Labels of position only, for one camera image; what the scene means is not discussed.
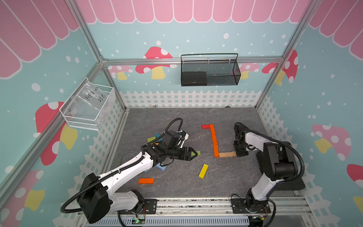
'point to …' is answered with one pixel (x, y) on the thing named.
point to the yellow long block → (203, 170)
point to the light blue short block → (163, 168)
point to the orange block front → (146, 180)
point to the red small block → (205, 126)
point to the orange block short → (216, 149)
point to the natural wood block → (227, 154)
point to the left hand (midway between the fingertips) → (191, 156)
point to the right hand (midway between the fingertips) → (235, 149)
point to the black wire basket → (210, 70)
